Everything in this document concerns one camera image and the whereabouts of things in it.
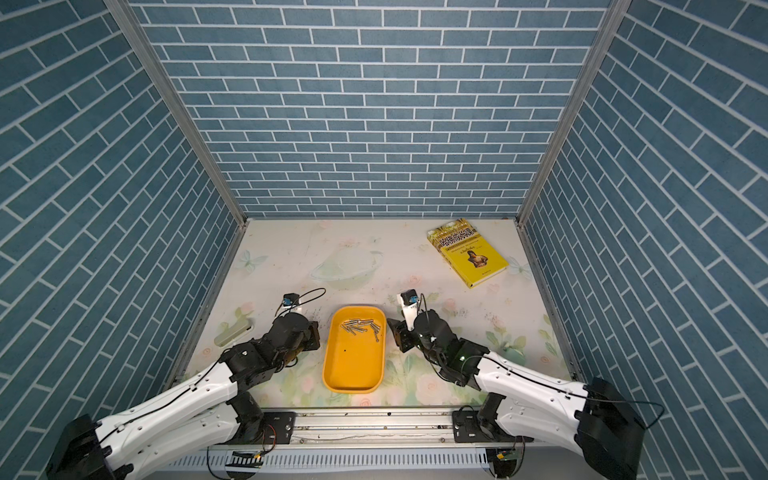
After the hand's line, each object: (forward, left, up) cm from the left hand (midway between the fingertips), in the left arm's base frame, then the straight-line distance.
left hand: (327, 327), depth 81 cm
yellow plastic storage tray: (-7, -8, -10) cm, 14 cm away
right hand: (0, -19, +4) cm, 20 cm away
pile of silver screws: (+4, -7, -9) cm, 12 cm away
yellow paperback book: (+32, -45, -6) cm, 56 cm away
